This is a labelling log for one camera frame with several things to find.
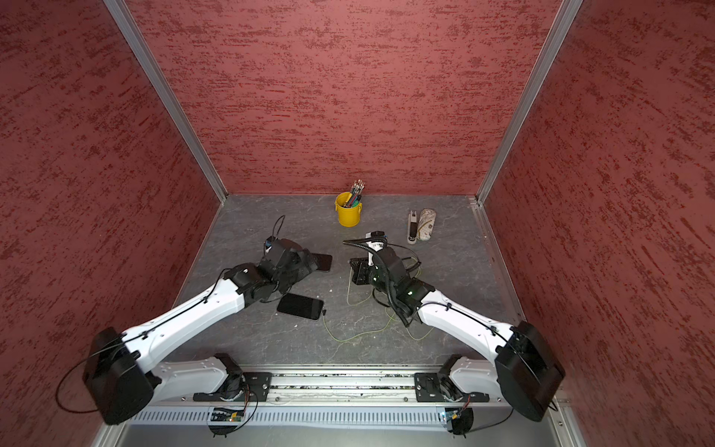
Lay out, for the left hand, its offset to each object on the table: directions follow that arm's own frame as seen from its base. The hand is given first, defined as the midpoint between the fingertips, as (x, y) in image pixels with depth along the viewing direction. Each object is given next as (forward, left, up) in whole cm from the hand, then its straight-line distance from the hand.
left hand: (307, 271), depth 81 cm
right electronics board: (-35, -42, -15) cm, 57 cm away
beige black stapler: (+25, -36, -10) cm, 45 cm away
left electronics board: (-34, +19, -17) cm, 42 cm away
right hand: (0, -13, +2) cm, 13 cm away
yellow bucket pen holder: (+31, -11, -6) cm, 34 cm away
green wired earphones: (-7, -4, -14) cm, 16 cm away
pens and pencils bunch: (+34, -14, +1) cm, 37 cm away
